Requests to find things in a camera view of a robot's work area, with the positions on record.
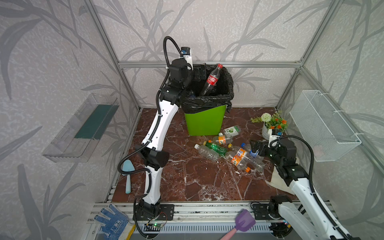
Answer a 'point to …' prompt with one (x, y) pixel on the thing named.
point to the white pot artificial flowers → (274, 122)
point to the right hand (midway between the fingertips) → (257, 137)
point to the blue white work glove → (114, 225)
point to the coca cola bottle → (211, 81)
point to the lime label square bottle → (233, 131)
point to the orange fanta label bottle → (239, 156)
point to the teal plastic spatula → (127, 165)
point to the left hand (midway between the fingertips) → (200, 57)
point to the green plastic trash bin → (207, 122)
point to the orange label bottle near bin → (221, 138)
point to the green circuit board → (157, 225)
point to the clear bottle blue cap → (248, 155)
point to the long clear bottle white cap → (207, 152)
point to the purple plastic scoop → (244, 220)
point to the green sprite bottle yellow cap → (220, 150)
